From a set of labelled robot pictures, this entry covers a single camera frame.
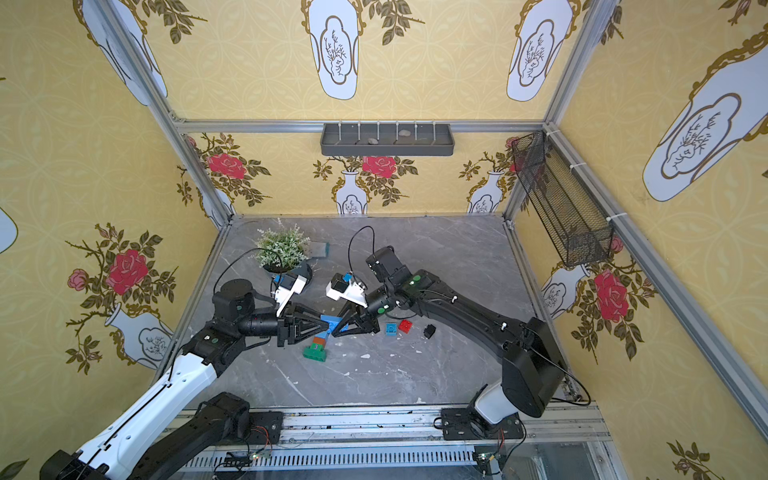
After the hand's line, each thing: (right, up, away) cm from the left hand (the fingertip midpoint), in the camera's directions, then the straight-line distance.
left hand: (329, 327), depth 67 cm
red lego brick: (+18, -6, +23) cm, 30 cm away
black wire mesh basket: (+69, +23, +20) cm, 76 cm away
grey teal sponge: (-12, +17, +42) cm, 47 cm away
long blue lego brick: (+1, +2, -2) cm, 3 cm away
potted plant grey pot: (-18, +17, +21) cm, 32 cm away
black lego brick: (+26, -7, +23) cm, 35 cm away
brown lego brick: (-7, -10, +20) cm, 23 cm away
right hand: (+2, -2, +1) cm, 3 cm away
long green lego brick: (-7, -12, +17) cm, 22 cm away
